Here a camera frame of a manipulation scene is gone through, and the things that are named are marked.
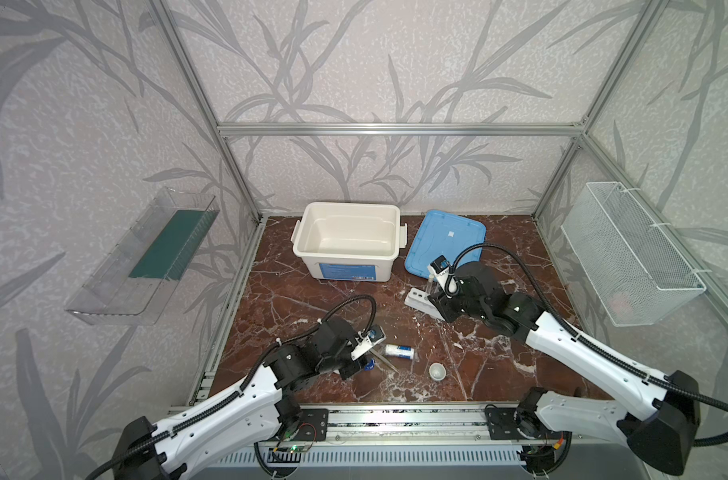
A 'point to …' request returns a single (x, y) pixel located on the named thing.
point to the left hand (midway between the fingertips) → (371, 340)
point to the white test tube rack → (419, 299)
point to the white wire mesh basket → (635, 273)
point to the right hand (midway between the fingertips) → (434, 283)
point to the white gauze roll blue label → (400, 351)
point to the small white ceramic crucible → (437, 371)
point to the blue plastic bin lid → (448, 236)
